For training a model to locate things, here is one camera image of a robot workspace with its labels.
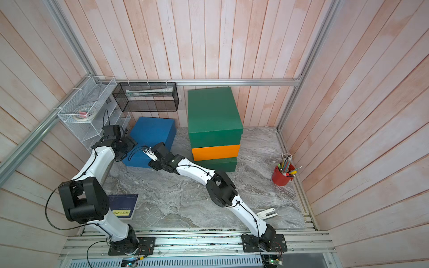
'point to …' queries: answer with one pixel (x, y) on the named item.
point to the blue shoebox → (149, 132)
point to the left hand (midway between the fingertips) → (131, 147)
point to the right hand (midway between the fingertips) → (154, 155)
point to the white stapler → (267, 214)
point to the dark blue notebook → (123, 205)
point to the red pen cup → (279, 178)
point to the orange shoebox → (215, 152)
